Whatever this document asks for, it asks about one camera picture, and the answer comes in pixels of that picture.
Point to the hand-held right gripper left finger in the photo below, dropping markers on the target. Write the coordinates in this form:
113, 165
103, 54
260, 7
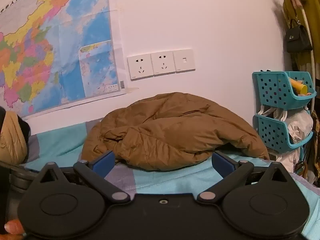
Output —
105, 163

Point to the person's left hand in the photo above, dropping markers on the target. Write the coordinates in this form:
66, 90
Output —
13, 227

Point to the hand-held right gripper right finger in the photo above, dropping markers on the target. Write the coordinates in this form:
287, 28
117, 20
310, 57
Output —
222, 164

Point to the olive green hanging coat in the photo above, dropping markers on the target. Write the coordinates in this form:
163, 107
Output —
312, 10

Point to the black handbag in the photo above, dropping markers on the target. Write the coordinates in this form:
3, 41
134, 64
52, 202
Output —
297, 38

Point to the white plastic bag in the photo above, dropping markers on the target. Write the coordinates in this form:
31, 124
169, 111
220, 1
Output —
300, 127

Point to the white curved tube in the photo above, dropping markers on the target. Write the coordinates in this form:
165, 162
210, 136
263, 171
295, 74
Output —
310, 42

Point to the beige puffer jacket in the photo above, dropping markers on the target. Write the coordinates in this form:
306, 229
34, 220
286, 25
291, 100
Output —
12, 137

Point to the colourful wall map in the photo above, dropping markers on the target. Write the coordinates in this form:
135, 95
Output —
50, 45

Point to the brown puffer jacket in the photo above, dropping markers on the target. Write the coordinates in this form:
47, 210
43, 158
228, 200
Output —
175, 130

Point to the white wall socket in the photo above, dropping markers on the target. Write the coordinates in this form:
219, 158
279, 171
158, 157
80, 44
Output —
140, 67
163, 63

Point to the yellow cup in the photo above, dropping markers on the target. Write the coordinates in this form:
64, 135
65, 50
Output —
300, 87

